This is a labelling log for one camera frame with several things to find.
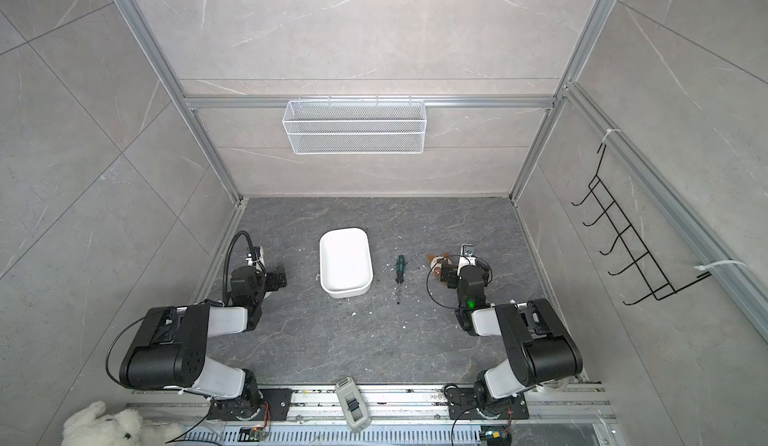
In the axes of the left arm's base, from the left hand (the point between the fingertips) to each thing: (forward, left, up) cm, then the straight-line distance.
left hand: (269, 261), depth 94 cm
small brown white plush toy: (0, -54, -4) cm, 55 cm away
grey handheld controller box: (-41, -29, -2) cm, 50 cm away
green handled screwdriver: (-3, -42, -6) cm, 43 cm away
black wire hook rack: (-23, -94, +25) cm, 100 cm away
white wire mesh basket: (+39, -28, +23) cm, 53 cm away
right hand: (-2, -63, 0) cm, 63 cm away
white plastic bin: (+3, -24, -6) cm, 25 cm away
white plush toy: (-44, +17, +14) cm, 50 cm away
